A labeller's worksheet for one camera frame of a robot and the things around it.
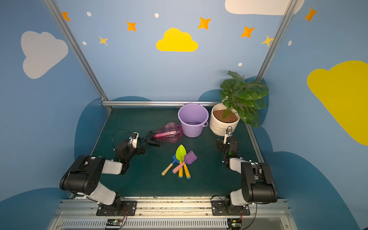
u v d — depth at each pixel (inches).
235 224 28.3
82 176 18.1
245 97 29.0
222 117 40.0
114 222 28.2
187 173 33.1
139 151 34.1
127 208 29.8
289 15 28.3
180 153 36.7
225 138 33.5
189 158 36.5
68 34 30.6
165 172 33.9
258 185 17.6
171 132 37.7
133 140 31.7
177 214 28.9
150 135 38.9
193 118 41.0
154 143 36.9
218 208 29.2
